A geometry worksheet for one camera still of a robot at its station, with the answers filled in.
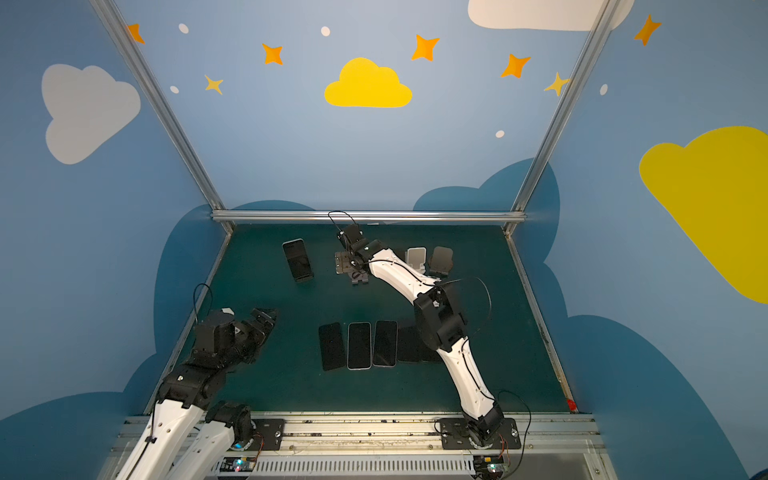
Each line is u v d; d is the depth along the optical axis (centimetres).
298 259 102
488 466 71
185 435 49
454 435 75
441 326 59
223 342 57
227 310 73
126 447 73
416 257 102
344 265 88
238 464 71
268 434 75
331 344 89
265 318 69
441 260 105
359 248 75
